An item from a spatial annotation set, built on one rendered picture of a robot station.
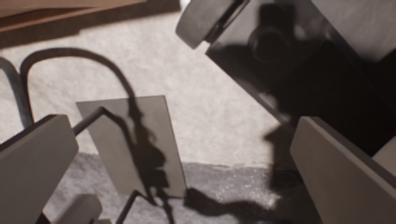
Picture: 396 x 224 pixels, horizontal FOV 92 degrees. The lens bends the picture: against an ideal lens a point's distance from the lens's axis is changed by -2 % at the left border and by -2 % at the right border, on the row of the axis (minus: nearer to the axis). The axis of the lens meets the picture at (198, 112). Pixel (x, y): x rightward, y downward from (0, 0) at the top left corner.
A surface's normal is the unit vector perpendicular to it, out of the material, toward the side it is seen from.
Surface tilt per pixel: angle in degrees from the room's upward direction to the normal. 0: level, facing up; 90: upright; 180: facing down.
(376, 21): 0
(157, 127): 0
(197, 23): 24
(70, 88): 0
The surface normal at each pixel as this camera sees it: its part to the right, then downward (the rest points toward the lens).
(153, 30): -0.16, 0.47
